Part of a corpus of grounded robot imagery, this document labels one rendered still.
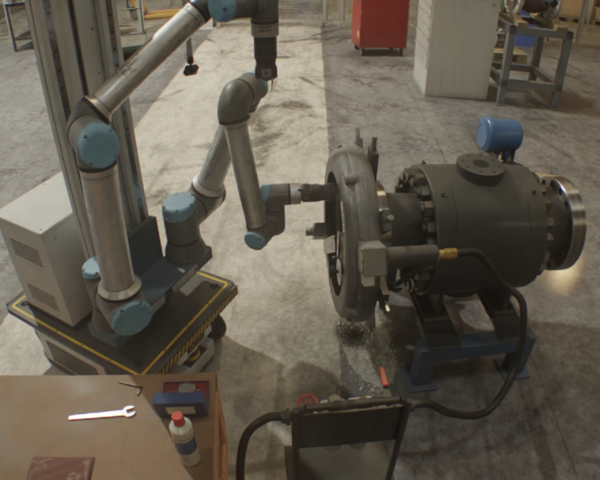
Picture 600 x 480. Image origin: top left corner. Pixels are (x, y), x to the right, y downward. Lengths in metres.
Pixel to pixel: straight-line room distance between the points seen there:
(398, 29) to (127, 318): 6.25
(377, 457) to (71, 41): 1.94
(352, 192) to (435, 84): 4.07
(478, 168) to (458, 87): 3.81
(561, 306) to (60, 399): 2.55
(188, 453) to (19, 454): 0.58
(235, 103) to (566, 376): 1.98
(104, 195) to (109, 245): 0.17
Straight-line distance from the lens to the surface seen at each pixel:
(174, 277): 2.19
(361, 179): 1.91
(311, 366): 2.45
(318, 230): 2.32
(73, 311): 2.29
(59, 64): 1.77
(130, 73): 1.60
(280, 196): 2.07
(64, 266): 2.17
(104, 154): 1.45
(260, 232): 2.02
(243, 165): 1.89
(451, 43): 5.78
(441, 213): 2.03
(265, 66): 1.70
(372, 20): 7.24
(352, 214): 1.87
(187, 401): 1.62
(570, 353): 2.82
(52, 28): 1.75
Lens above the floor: 1.85
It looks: 35 degrees down
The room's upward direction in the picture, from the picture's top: straight up
